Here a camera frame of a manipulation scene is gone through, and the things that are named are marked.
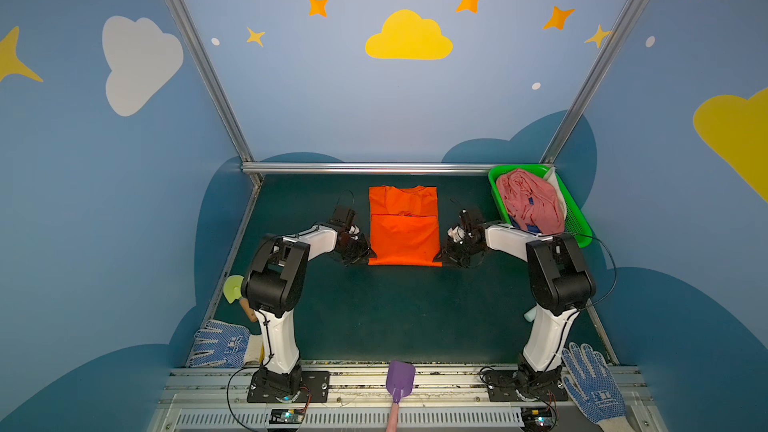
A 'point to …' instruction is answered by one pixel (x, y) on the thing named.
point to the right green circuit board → (538, 419)
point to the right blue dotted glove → (595, 389)
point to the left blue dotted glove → (219, 345)
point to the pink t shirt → (533, 200)
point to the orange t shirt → (404, 226)
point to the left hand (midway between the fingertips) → (378, 255)
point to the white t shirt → (552, 178)
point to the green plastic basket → (575, 219)
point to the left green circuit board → (287, 416)
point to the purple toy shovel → (400, 379)
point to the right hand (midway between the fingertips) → (438, 257)
